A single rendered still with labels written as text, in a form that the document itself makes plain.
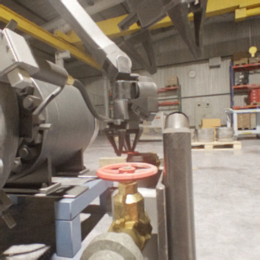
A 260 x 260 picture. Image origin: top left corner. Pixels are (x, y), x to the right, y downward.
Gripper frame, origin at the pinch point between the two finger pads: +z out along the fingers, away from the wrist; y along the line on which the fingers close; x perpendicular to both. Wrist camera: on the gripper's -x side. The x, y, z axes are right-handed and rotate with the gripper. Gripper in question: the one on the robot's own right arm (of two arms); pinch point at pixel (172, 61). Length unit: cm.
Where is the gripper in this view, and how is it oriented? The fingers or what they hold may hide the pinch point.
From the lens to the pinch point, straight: 35.9
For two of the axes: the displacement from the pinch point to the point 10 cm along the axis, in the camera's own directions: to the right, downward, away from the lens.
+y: -5.7, 0.1, 8.2
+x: -6.9, 5.4, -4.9
